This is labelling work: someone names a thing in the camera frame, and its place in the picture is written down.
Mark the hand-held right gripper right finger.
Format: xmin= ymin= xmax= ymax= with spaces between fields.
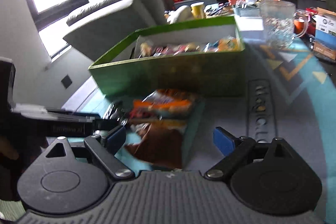
xmin=204 ymin=127 xmax=297 ymax=181

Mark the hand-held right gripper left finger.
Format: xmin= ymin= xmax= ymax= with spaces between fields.
xmin=39 ymin=125 xmax=133 ymax=182

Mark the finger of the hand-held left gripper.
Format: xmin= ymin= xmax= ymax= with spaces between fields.
xmin=101 ymin=100 xmax=124 ymax=119
xmin=93 ymin=118 xmax=129 ymax=130

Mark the brown snack packet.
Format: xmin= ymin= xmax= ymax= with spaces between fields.
xmin=123 ymin=120 xmax=190 ymax=169

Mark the orange snack packet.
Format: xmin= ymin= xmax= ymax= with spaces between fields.
xmin=130 ymin=90 xmax=201 ymax=120

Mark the green cardboard box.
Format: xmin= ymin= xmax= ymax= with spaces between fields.
xmin=88 ymin=15 xmax=246 ymax=98

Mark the person's left hand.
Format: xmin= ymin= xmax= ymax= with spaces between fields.
xmin=0 ymin=135 xmax=20 ymax=160

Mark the grey armchair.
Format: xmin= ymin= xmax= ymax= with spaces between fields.
xmin=62 ymin=0 xmax=192 ymax=62

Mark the glass mug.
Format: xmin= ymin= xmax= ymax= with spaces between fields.
xmin=259 ymin=0 xmax=309 ymax=49

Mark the yellow can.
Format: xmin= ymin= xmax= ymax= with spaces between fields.
xmin=190 ymin=2 xmax=206 ymax=20

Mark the blue plastic basket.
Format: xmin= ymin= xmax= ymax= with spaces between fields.
xmin=232 ymin=5 xmax=261 ymax=17

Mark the orange cup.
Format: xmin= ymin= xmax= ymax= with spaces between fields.
xmin=294 ymin=18 xmax=306 ymax=34

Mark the dark television cabinet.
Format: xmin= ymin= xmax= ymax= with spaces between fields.
xmin=173 ymin=0 xmax=327 ymax=10

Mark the white and blue carton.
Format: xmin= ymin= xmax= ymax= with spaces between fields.
xmin=312 ymin=7 xmax=336 ymax=60

